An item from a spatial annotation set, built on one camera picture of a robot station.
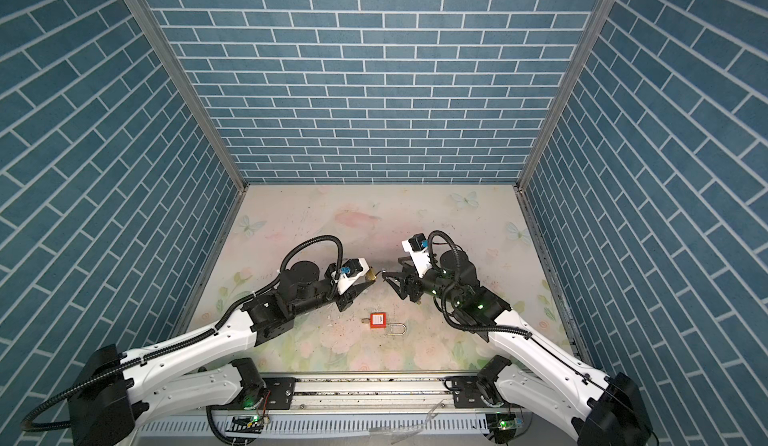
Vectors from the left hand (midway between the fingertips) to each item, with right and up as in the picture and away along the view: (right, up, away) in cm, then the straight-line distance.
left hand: (370, 275), depth 73 cm
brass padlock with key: (0, 0, -1) cm, 1 cm away
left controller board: (-30, -36, -2) cm, 47 cm away
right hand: (+5, +3, -1) cm, 6 cm away
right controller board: (+32, -35, -3) cm, 48 cm away
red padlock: (+1, -15, +11) cm, 19 cm away
